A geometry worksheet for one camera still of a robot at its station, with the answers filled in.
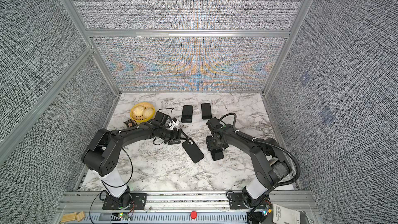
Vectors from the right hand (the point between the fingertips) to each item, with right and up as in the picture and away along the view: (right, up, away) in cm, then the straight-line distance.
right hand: (214, 145), depth 91 cm
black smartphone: (-17, +17, +16) cm, 30 cm away
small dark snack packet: (-53, +12, +10) cm, 56 cm away
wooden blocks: (-63, -26, -22) cm, 72 cm away
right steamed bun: (-43, +19, +10) cm, 48 cm away
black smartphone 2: (+1, -4, -4) cm, 6 cm away
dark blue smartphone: (-4, +18, +19) cm, 27 cm away
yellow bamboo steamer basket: (-48, +15, +12) cm, 51 cm away
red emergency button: (-12, -25, -22) cm, 35 cm away
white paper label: (+28, -26, -22) cm, 44 cm away
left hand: (-17, +3, -2) cm, 18 cm away
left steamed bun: (-49, +20, +10) cm, 54 cm away
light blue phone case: (-4, +18, +19) cm, 27 cm away
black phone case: (-17, +17, +16) cm, 30 cm away
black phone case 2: (-13, -3, +1) cm, 13 cm away
